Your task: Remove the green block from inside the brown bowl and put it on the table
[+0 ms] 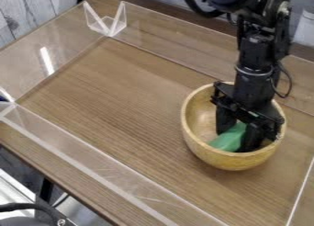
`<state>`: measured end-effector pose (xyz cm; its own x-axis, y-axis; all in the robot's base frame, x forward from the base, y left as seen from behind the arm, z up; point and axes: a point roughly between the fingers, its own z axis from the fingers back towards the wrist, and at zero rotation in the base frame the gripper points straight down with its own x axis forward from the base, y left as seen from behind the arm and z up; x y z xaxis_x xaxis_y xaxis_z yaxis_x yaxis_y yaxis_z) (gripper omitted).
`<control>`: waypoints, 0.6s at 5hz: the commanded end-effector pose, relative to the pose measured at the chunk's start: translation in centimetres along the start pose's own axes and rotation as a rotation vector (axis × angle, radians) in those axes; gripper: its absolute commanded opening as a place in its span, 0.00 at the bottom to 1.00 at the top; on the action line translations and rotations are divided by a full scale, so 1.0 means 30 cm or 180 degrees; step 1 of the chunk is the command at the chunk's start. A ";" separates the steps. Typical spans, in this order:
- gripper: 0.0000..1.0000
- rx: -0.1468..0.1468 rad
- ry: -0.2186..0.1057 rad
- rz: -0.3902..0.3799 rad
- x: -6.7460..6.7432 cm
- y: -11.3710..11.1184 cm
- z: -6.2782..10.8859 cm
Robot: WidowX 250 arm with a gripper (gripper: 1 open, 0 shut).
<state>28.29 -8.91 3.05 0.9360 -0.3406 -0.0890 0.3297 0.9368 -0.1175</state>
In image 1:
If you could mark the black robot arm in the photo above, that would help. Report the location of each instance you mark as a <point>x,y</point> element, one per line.
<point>262,34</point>

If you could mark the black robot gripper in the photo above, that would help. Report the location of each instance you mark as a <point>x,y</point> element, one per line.
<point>246,100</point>

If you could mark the brown wooden bowl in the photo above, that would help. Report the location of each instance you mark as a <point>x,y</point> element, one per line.
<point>198,123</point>

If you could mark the black table leg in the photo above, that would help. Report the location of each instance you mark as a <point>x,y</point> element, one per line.
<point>45,190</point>

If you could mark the black metal bracket with bolt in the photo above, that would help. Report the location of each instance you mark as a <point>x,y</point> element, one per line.
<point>49,215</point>

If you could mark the green rectangular block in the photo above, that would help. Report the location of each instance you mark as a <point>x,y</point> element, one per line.
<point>228,140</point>

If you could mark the clear acrylic tray enclosure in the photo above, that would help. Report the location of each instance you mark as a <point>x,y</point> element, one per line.
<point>92,87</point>

